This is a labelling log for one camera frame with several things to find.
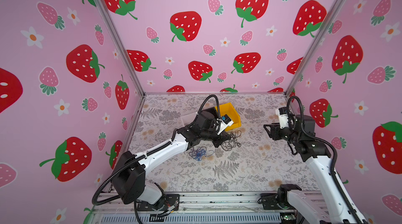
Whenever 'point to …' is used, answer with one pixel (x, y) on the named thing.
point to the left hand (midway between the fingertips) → (230, 136)
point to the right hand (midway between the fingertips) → (268, 124)
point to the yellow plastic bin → (228, 109)
